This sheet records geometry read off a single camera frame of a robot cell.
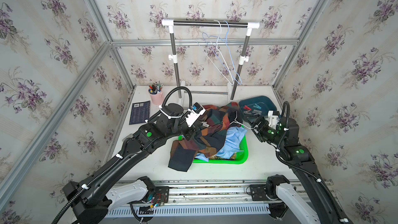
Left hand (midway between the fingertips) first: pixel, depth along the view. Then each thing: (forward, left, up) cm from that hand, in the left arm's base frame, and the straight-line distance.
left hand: (201, 122), depth 67 cm
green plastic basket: (-7, -22, -24) cm, 33 cm away
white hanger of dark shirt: (+6, -20, -10) cm, 24 cm away
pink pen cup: (+35, +30, -18) cm, 50 cm away
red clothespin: (+28, -32, -25) cm, 50 cm away
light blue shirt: (-2, -17, -17) cm, 24 cm away
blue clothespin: (+30, -41, -27) cm, 57 cm away
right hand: (+3, -24, -5) cm, 25 cm away
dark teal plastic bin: (+32, -47, -26) cm, 63 cm away
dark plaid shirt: (+7, -9, -8) cm, 14 cm away
